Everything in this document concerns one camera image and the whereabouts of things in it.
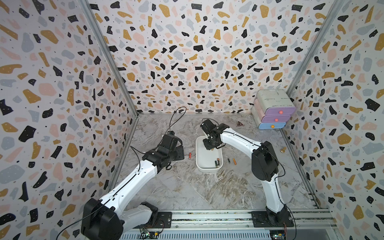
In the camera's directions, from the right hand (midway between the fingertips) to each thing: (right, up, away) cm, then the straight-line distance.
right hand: (209, 145), depth 95 cm
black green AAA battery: (+4, -11, 0) cm, 12 cm away
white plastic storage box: (-1, -10, -3) cm, 10 cm away
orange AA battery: (+16, -10, +1) cm, 19 cm away
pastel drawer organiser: (+42, +23, +3) cm, 48 cm away
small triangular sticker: (+25, +14, +22) cm, 36 cm away
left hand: (-16, -2, -13) cm, 21 cm away
